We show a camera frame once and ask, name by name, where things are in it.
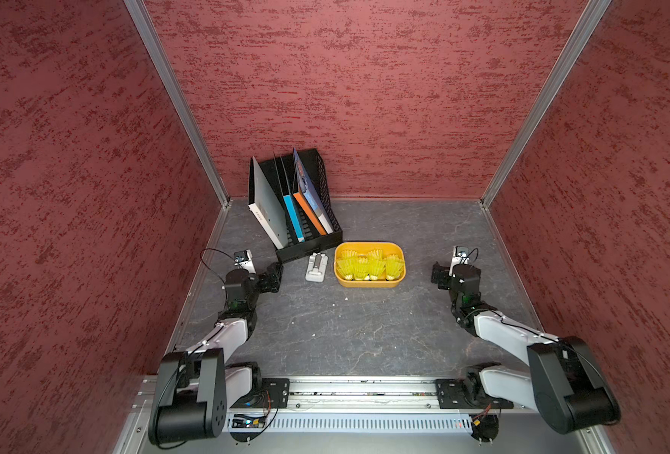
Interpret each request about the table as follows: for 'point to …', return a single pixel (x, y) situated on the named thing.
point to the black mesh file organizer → (277, 174)
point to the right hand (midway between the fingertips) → (450, 267)
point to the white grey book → (260, 201)
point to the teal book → (293, 217)
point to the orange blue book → (307, 195)
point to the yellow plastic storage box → (353, 249)
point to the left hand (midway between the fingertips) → (261, 271)
